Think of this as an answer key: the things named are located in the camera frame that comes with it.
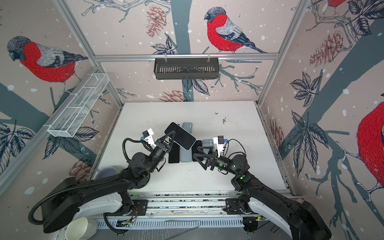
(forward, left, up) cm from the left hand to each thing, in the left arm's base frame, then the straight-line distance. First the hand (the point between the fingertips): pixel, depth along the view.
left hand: (174, 133), depth 65 cm
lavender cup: (-7, +39, -26) cm, 48 cm away
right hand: (-7, -9, -8) cm, 14 cm away
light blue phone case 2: (+13, -18, -31) cm, 38 cm away
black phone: (0, -3, -4) cm, 5 cm away
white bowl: (-32, +44, -30) cm, 62 cm away
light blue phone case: (+4, -3, -32) cm, 32 cm away
